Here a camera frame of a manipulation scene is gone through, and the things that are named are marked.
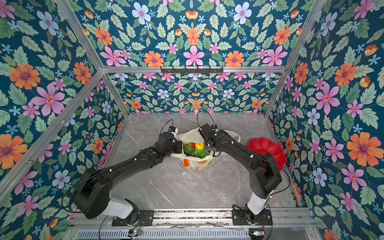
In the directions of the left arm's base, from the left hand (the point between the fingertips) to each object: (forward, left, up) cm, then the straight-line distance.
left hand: (184, 141), depth 86 cm
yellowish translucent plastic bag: (-13, -5, -3) cm, 14 cm away
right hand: (-1, -19, -3) cm, 19 cm away
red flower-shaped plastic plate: (+1, -53, -14) cm, 55 cm away
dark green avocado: (-2, -2, -7) cm, 8 cm away
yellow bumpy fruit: (+1, -9, -9) cm, 13 cm away
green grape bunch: (-3, -9, -10) cm, 14 cm away
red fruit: (+4, -4, -9) cm, 11 cm away
